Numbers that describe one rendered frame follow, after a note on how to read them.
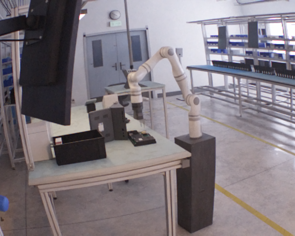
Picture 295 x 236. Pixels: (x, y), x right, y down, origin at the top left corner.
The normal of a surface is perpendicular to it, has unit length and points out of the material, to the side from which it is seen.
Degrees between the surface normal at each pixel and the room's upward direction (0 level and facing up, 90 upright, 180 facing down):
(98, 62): 90
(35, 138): 90
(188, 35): 90
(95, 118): 90
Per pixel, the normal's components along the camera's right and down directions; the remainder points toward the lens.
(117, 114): -0.29, 0.26
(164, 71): 0.33, 0.20
